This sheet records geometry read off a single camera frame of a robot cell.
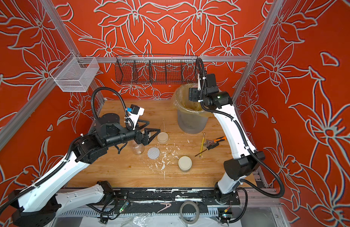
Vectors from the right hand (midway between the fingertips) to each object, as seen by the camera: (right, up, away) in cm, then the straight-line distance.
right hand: (197, 89), depth 74 cm
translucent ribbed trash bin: (0, -20, +24) cm, 32 cm away
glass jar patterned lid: (-37, -37, +17) cm, 55 cm away
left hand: (-21, -18, -15) cm, 32 cm away
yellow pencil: (+6, -34, +18) cm, 39 cm away
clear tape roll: (-1, -60, -7) cm, 61 cm away
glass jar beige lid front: (-6, -41, +4) cm, 42 cm away
